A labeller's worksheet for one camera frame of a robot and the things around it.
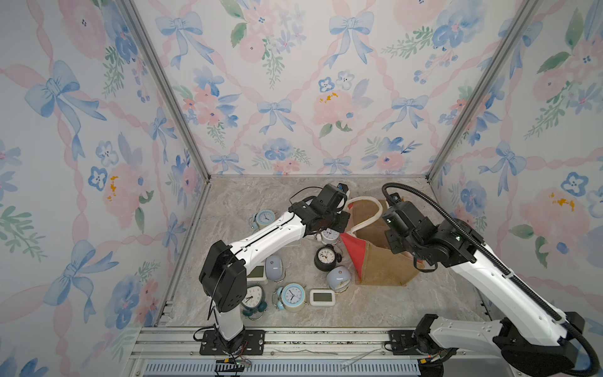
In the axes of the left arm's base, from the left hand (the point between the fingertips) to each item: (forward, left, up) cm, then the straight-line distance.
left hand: (347, 217), depth 81 cm
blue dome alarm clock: (-16, +3, -12) cm, 21 cm away
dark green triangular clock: (-23, +32, -16) cm, 42 cm away
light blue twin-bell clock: (-22, +19, -16) cm, 33 cm away
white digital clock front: (-21, +8, -19) cm, 29 cm away
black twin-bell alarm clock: (-7, +7, -16) cm, 19 cm away
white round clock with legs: (+2, +4, -16) cm, 17 cm away
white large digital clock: (-14, +31, -16) cm, 38 cm away
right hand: (-10, -13, +8) cm, 18 cm away
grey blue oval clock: (-13, +25, -12) cm, 31 cm away
